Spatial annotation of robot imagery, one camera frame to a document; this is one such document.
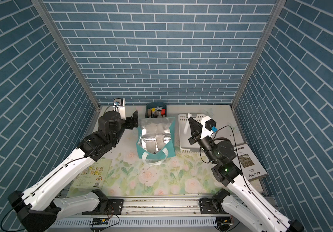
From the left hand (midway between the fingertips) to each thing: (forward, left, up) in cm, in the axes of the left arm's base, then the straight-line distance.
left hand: (133, 111), depth 69 cm
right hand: (-8, -27, +4) cm, 29 cm away
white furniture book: (-14, -65, -30) cm, 73 cm away
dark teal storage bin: (+39, -4, -33) cm, 51 cm away
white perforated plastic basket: (-7, -25, -7) cm, 27 cm away
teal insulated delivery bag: (+5, -8, -34) cm, 35 cm away
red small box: (+30, -12, -33) cm, 46 cm away
